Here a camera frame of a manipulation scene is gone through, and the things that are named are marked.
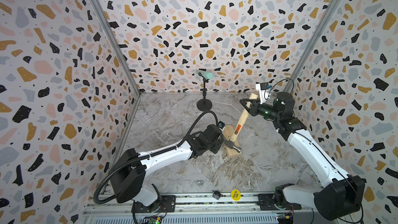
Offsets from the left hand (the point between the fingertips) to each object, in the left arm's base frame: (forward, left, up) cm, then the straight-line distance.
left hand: (222, 139), depth 82 cm
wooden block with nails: (+10, -5, -9) cm, 14 cm away
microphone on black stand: (+36, +9, -13) cm, 39 cm away
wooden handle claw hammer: (-2, -6, -1) cm, 6 cm away
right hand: (+9, -10, +20) cm, 24 cm away
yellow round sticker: (-24, -6, -13) cm, 27 cm away
